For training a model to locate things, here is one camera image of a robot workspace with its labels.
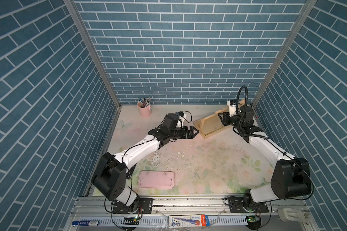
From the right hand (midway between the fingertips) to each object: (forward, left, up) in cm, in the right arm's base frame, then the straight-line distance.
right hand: (222, 113), depth 87 cm
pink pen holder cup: (+13, +54, -16) cm, 58 cm away
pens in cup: (+14, +54, -8) cm, 56 cm away
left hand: (-15, +15, -2) cm, 21 cm away
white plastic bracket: (-46, -34, -21) cm, 61 cm away
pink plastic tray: (-36, +36, -20) cm, 55 cm away
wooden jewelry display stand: (+2, +4, -14) cm, 15 cm away
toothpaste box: (-53, +17, -21) cm, 60 cm away
